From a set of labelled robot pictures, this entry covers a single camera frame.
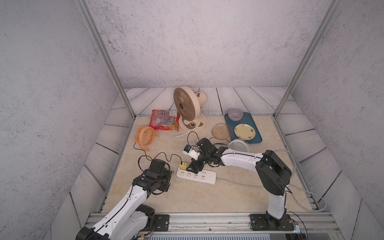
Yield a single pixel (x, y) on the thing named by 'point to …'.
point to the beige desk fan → (188, 104)
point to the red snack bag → (164, 119)
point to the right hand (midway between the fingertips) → (190, 164)
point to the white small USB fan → (239, 144)
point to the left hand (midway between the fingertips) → (176, 175)
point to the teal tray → (247, 119)
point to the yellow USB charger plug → (183, 166)
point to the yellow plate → (245, 131)
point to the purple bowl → (235, 114)
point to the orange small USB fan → (144, 136)
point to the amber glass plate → (222, 131)
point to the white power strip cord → (290, 186)
